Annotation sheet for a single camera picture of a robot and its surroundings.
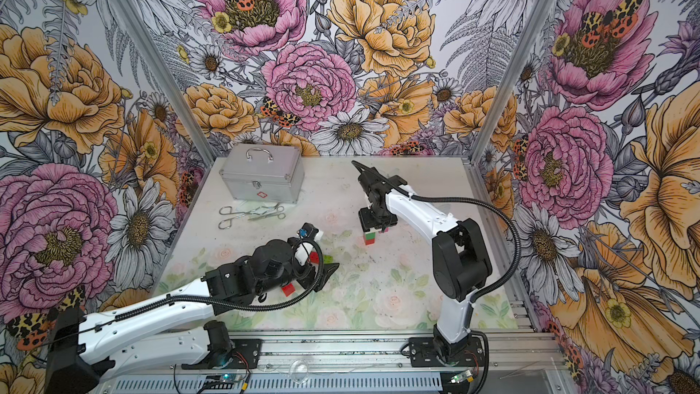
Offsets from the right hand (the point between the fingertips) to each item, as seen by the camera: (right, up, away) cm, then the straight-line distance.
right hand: (376, 231), depth 88 cm
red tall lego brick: (-2, -5, +7) cm, 9 cm away
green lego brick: (-2, -3, +4) cm, 5 cm away
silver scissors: (-37, +4, +17) cm, 40 cm away
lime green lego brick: (-15, -9, +1) cm, 18 cm away
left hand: (-15, -6, -15) cm, 22 cm away
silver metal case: (-37, +19, +9) cm, 43 cm away
